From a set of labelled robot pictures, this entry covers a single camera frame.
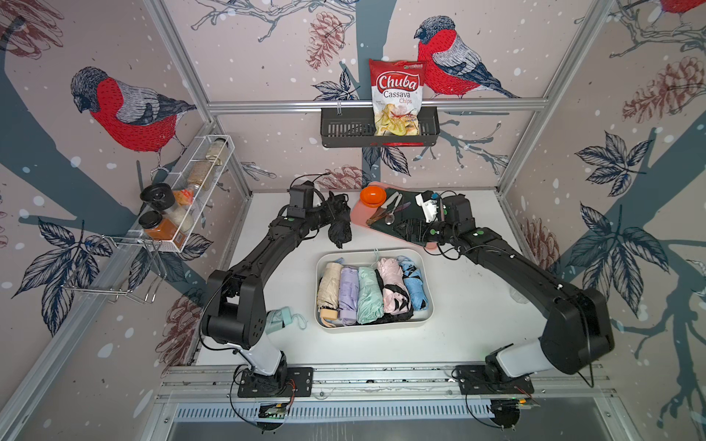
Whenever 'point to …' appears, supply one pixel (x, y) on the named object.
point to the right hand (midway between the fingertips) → (400, 226)
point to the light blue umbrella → (414, 279)
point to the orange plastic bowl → (372, 197)
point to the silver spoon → (390, 217)
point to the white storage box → (369, 258)
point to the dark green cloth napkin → (402, 215)
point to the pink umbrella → (396, 298)
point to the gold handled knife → (382, 209)
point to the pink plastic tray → (385, 187)
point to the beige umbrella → (328, 292)
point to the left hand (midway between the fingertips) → (343, 204)
